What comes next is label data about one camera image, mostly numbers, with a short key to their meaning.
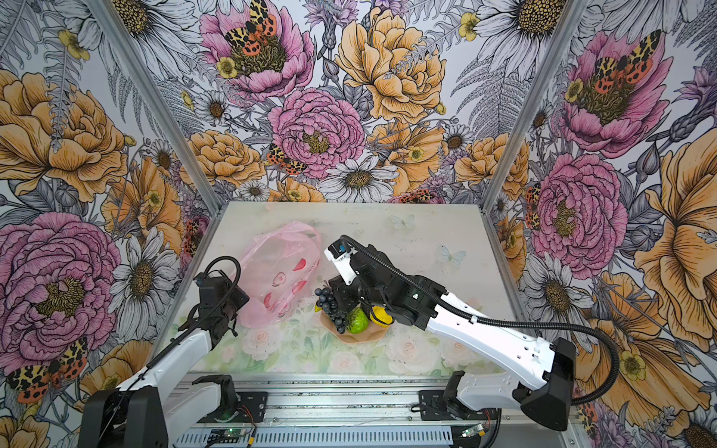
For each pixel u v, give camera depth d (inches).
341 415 29.2
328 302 27.1
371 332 33.4
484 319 17.0
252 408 29.1
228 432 28.1
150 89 33.7
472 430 28.2
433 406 28.9
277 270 40.1
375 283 19.9
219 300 26.1
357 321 32.6
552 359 15.9
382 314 32.1
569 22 28.8
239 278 27.1
